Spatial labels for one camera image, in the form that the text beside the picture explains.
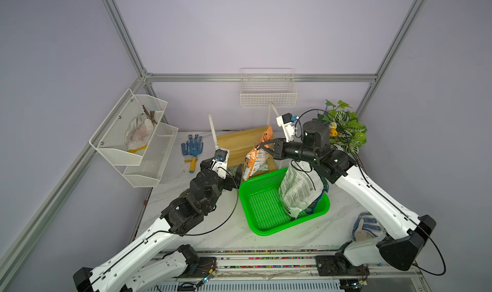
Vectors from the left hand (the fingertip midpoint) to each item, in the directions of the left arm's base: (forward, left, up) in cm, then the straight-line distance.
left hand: (228, 162), depth 67 cm
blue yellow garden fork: (+32, +26, -33) cm, 53 cm away
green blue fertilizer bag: (-6, -35, -29) cm, 46 cm away
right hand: (+3, -12, +4) cm, 13 cm away
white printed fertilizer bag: (-2, -29, -14) cm, 32 cm away
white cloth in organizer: (+16, +39, -1) cm, 42 cm away
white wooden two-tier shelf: (+18, -3, -11) cm, 21 cm away
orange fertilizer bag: (+1, -11, -1) cm, 11 cm away
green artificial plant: (+15, -47, +1) cm, 49 cm away
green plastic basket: (+1, -13, -32) cm, 35 cm away
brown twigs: (+28, +38, -2) cm, 47 cm away
